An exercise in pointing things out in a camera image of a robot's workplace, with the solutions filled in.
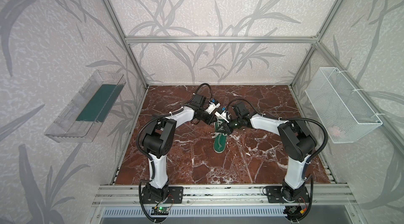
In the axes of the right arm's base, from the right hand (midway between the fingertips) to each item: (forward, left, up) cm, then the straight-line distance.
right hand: (218, 125), depth 90 cm
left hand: (+7, 0, 0) cm, 7 cm away
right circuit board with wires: (-41, -36, -11) cm, 56 cm away
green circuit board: (-40, +27, -8) cm, 49 cm away
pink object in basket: (-11, -55, +13) cm, 57 cm away
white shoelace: (-4, +2, -2) cm, 5 cm away
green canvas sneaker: (-7, -1, -3) cm, 7 cm away
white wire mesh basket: (-12, -50, +28) cm, 58 cm away
